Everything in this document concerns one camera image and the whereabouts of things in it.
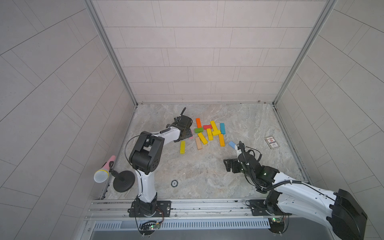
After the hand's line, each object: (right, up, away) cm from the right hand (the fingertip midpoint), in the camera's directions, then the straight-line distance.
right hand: (229, 161), depth 83 cm
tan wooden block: (-17, +8, +11) cm, 22 cm away
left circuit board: (-39, -24, -18) cm, 49 cm away
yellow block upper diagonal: (-7, +20, +22) cm, 30 cm away
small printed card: (+29, +9, +11) cm, 33 cm away
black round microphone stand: (-56, -8, -5) cm, 57 cm away
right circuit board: (+19, -25, -15) cm, 34 cm away
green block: (-17, +16, +18) cm, 30 cm away
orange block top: (-17, +20, +22) cm, 34 cm away
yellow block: (-27, +6, +9) cm, 29 cm away
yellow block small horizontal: (-5, +14, +17) cm, 22 cm away
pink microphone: (-54, +3, -26) cm, 60 cm away
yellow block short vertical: (-9, +13, +16) cm, 23 cm away
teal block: (-1, +17, +19) cm, 25 cm away
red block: (-13, +18, +20) cm, 29 cm away
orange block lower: (-2, +10, +14) cm, 17 cm away
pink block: (-22, +12, +10) cm, 27 cm away
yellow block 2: (-15, +11, +13) cm, 22 cm away
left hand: (-25, +14, +18) cm, 34 cm away
